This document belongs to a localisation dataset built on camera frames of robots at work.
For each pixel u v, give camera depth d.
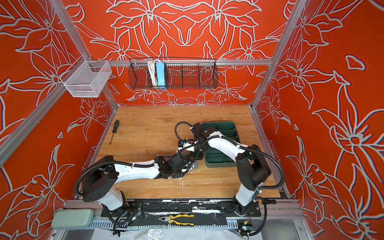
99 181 0.44
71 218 0.67
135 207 0.73
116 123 1.07
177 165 0.65
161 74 0.90
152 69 0.88
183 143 0.75
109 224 0.70
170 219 0.70
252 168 0.45
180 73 0.97
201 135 0.64
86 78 0.92
